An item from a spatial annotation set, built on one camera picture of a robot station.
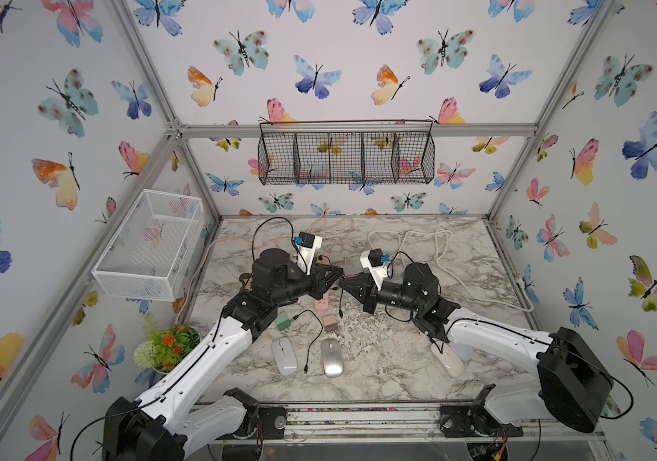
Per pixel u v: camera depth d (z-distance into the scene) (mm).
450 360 811
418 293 600
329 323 898
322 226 1138
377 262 631
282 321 904
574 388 417
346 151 981
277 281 569
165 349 682
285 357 836
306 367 828
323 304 932
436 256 1067
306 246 624
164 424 389
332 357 831
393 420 756
